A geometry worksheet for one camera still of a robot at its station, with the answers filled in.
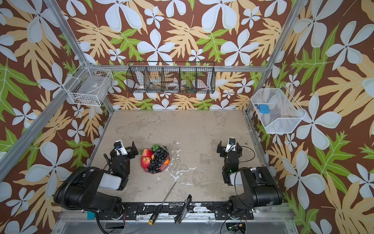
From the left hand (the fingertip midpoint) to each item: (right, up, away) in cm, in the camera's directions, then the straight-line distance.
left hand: (125, 142), depth 87 cm
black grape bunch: (+19, -12, -5) cm, 24 cm away
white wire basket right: (+91, +18, -9) cm, 94 cm away
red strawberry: (+12, -7, +3) cm, 15 cm away
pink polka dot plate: (+24, -15, +1) cm, 28 cm away
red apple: (+13, -11, -3) cm, 17 cm away
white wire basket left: (-22, +34, -1) cm, 40 cm away
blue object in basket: (+84, +20, -1) cm, 86 cm away
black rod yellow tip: (+23, -33, -14) cm, 42 cm away
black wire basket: (+27, +43, +10) cm, 52 cm away
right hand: (+64, 0, +2) cm, 64 cm away
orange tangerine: (+25, -12, +1) cm, 28 cm away
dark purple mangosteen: (+17, -4, +4) cm, 18 cm away
